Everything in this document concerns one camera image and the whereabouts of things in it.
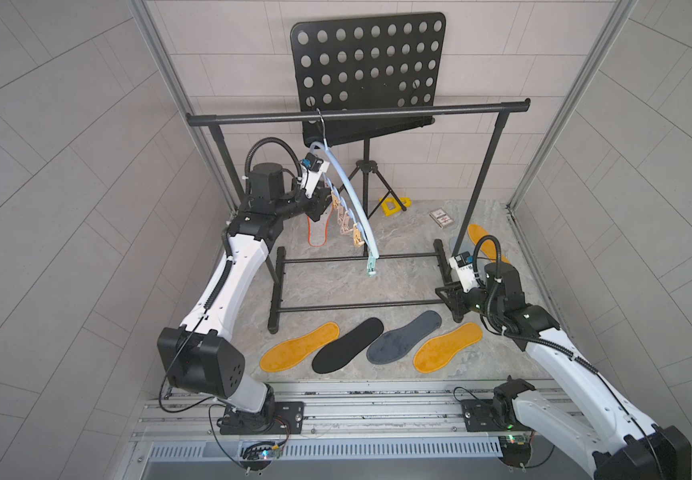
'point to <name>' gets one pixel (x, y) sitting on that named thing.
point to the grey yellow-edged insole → (436, 353)
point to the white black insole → (343, 348)
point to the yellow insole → (295, 349)
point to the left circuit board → (257, 456)
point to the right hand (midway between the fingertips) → (440, 287)
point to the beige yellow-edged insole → (476, 233)
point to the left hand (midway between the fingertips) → (336, 186)
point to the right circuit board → (515, 449)
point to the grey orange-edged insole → (317, 230)
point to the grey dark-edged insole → (389, 345)
